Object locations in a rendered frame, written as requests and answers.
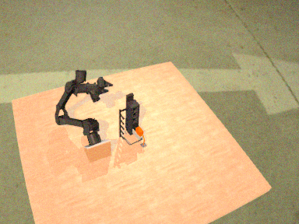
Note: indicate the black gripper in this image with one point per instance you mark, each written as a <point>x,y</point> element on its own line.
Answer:
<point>101,84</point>

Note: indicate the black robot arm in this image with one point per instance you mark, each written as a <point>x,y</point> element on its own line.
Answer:
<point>75,87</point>

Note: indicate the orange power plug with cord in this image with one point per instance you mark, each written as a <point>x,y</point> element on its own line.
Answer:
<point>138,130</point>

